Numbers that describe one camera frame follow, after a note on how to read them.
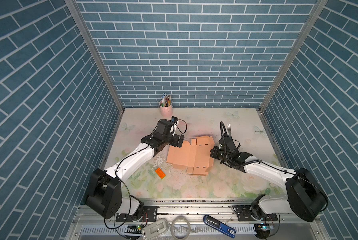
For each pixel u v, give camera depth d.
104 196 0.41
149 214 0.74
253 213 0.67
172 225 0.69
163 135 0.63
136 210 0.62
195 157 0.93
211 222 0.68
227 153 0.66
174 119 0.74
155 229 0.68
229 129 1.08
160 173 0.86
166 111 1.12
